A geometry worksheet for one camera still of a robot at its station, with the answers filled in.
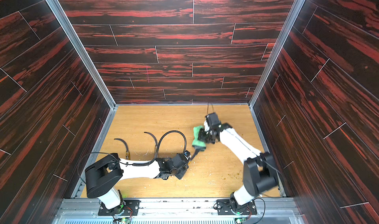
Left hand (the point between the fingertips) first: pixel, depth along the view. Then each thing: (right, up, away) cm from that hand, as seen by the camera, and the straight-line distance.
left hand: (185, 170), depth 87 cm
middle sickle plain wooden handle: (-20, +14, +11) cm, 26 cm away
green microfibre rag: (+7, +16, -5) cm, 19 cm away
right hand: (+10, +20, +2) cm, 22 cm away
